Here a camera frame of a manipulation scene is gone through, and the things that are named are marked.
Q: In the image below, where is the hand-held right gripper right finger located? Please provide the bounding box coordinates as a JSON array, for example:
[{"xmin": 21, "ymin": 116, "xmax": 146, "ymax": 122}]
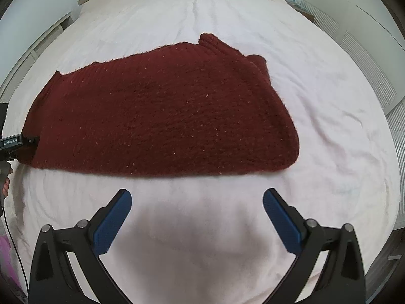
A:
[{"xmin": 262, "ymin": 189, "xmax": 368, "ymax": 304}]

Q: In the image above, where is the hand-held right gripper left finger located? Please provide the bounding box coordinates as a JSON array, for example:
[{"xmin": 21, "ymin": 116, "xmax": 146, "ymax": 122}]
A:
[{"xmin": 28, "ymin": 189, "xmax": 133, "ymax": 304}]

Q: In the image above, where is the dark red knit sweater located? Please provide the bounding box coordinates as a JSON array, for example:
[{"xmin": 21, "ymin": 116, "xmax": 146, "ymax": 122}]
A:
[{"xmin": 16, "ymin": 33, "xmax": 300, "ymax": 178}]

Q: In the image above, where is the person's left hand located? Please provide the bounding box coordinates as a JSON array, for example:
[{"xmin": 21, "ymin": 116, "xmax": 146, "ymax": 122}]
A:
[{"xmin": 1, "ymin": 167, "xmax": 14, "ymax": 199}]

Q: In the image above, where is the white shelf unit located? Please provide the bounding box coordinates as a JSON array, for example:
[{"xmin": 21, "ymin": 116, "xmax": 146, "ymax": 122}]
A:
[{"xmin": 0, "ymin": 12, "xmax": 73, "ymax": 102}]

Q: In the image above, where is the pink cloth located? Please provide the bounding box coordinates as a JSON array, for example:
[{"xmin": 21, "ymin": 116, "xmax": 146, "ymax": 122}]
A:
[{"xmin": 0, "ymin": 234, "xmax": 20, "ymax": 292}]

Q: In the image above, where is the bed with pale pink sheet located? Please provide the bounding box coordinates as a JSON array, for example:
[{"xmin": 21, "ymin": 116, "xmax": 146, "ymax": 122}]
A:
[{"xmin": 0, "ymin": 0, "xmax": 401, "ymax": 304}]

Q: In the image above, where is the wooden nightstand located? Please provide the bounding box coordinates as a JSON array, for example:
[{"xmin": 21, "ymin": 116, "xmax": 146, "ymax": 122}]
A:
[{"xmin": 289, "ymin": 0, "xmax": 316, "ymax": 23}]

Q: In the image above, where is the black cable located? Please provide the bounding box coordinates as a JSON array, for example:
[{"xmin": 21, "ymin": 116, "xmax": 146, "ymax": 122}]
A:
[{"xmin": 0, "ymin": 207, "xmax": 30, "ymax": 304}]

